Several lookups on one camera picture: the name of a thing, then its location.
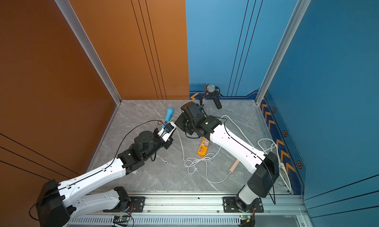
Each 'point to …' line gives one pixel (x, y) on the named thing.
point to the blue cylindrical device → (169, 113)
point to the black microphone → (213, 93)
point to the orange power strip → (203, 150)
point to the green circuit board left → (121, 220)
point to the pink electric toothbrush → (234, 166)
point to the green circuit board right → (246, 220)
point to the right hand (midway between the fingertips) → (174, 122)
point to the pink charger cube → (206, 143)
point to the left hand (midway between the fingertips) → (173, 125)
